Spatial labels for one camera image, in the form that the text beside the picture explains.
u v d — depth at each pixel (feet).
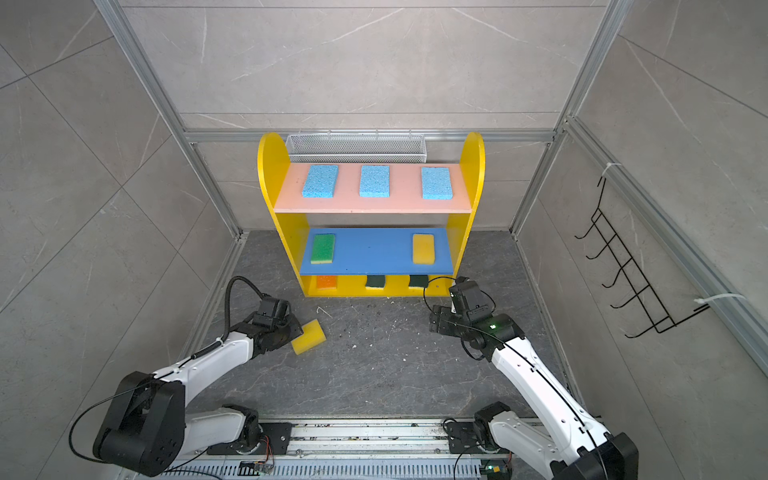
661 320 1.91
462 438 2.40
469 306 1.91
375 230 3.23
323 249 3.13
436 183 2.45
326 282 3.32
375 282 3.29
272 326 2.26
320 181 2.45
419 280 3.31
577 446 1.27
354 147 3.20
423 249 3.08
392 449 2.40
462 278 2.33
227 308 2.12
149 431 1.34
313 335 2.94
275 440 2.40
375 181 2.45
